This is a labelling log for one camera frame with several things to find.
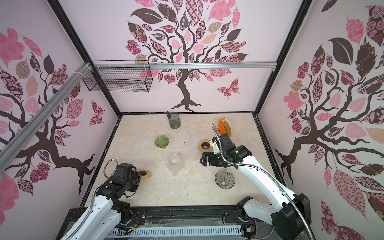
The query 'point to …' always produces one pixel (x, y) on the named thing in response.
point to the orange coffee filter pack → (224, 127)
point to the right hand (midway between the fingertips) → (207, 160)
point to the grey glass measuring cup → (174, 121)
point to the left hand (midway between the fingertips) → (142, 175)
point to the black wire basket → (119, 79)
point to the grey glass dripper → (225, 179)
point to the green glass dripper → (161, 141)
